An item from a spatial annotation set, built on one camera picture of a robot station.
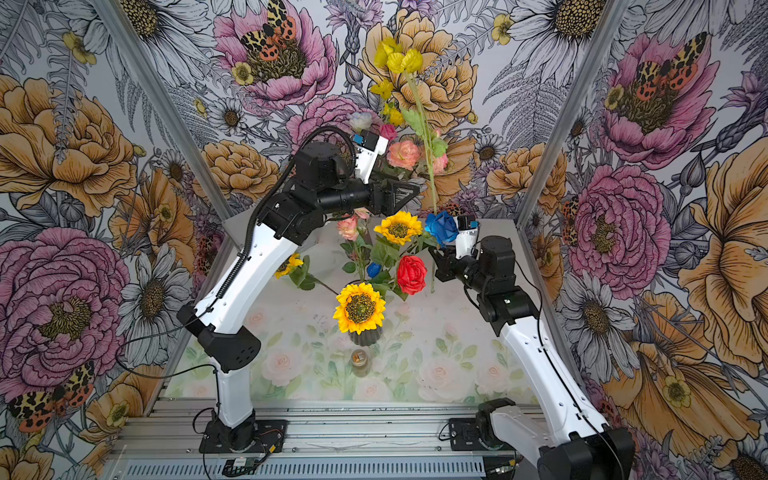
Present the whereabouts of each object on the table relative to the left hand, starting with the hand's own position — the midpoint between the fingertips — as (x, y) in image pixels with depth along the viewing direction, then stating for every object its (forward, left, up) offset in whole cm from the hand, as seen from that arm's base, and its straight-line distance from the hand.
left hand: (405, 194), depth 64 cm
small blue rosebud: (-8, +7, -16) cm, 19 cm away
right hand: (-4, -6, -16) cm, 17 cm away
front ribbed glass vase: (-14, +10, -40) cm, 43 cm away
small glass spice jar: (-22, +11, -37) cm, 45 cm away
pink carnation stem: (-5, +10, -10) cm, 15 cm away
